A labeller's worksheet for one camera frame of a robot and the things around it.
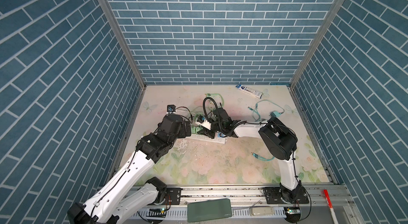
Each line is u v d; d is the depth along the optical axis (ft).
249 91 3.79
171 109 2.10
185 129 2.22
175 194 2.43
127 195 1.44
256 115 3.44
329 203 2.36
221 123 2.48
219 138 2.96
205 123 2.66
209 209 2.31
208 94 3.79
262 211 2.21
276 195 2.40
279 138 1.78
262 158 2.77
